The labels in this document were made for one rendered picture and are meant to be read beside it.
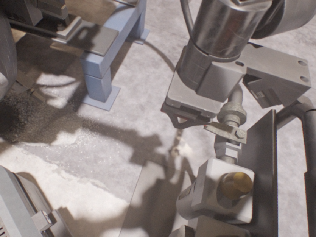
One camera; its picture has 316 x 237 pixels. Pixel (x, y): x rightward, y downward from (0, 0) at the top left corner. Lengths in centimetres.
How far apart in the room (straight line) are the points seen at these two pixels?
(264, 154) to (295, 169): 71
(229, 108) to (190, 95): 18
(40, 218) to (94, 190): 27
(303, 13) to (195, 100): 13
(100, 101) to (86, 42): 26
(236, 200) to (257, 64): 20
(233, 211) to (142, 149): 55
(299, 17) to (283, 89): 7
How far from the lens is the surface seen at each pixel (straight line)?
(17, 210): 57
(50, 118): 93
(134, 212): 75
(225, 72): 22
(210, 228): 32
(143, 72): 105
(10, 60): 47
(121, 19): 93
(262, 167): 37
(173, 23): 141
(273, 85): 25
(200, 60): 22
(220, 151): 38
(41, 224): 55
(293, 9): 25
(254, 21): 20
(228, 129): 37
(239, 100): 45
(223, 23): 20
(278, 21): 24
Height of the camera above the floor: 76
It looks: 60 degrees down
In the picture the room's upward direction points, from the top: 12 degrees clockwise
